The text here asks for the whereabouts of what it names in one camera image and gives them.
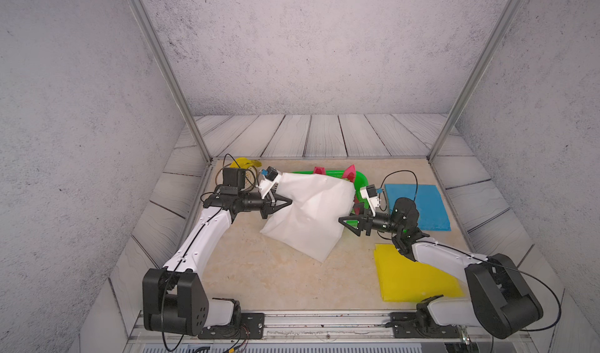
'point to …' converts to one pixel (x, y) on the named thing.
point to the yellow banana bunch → (244, 163)
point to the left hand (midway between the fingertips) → (291, 201)
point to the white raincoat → (311, 223)
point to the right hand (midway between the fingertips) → (343, 217)
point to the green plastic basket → (360, 183)
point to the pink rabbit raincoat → (350, 174)
